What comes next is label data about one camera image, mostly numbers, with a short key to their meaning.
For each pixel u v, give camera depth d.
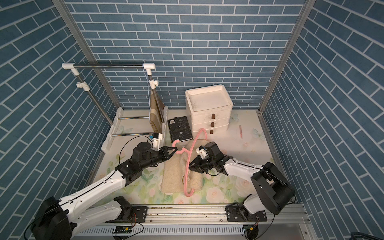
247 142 1.02
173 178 0.84
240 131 1.08
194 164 0.80
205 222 0.72
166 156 0.67
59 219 0.38
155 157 0.65
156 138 0.72
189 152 0.81
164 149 0.67
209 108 0.89
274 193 0.43
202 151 0.82
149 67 0.71
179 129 1.06
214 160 0.68
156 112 0.87
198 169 0.75
